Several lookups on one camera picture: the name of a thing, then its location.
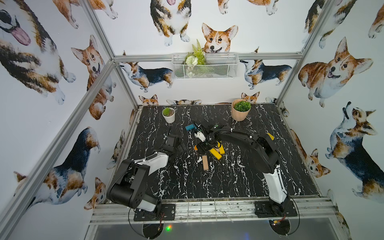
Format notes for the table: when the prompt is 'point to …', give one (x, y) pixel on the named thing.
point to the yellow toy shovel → (272, 137)
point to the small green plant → (166, 111)
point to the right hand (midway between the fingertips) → (202, 148)
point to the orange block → (195, 148)
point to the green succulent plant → (242, 106)
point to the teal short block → (190, 127)
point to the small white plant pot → (169, 114)
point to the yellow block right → (222, 150)
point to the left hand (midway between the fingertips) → (180, 143)
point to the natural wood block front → (205, 162)
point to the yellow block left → (215, 153)
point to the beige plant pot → (239, 116)
